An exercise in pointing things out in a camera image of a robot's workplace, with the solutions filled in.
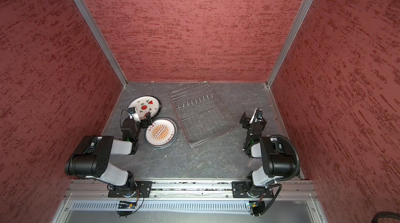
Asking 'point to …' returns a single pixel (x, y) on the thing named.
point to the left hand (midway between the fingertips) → (143, 115)
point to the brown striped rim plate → (160, 103)
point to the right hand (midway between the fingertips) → (250, 115)
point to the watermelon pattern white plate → (145, 104)
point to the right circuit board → (258, 207)
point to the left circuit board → (125, 205)
